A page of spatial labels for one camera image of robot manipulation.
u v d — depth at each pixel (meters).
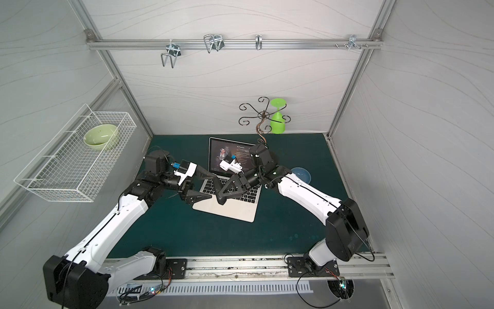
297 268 0.73
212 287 0.70
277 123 0.83
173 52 0.79
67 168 0.65
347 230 0.42
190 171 0.55
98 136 0.73
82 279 0.37
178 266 0.74
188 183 0.61
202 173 0.63
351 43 0.77
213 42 0.76
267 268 0.75
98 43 0.78
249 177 0.62
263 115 0.86
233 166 0.66
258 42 0.75
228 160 0.65
